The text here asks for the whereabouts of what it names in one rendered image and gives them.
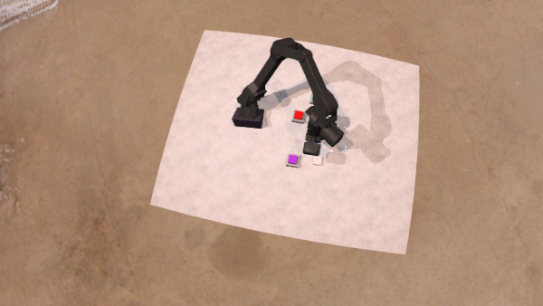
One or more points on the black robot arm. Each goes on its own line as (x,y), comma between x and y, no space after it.
(324,102)

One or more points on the red button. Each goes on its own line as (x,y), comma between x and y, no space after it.
(298,116)

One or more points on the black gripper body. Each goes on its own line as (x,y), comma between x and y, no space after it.
(312,148)

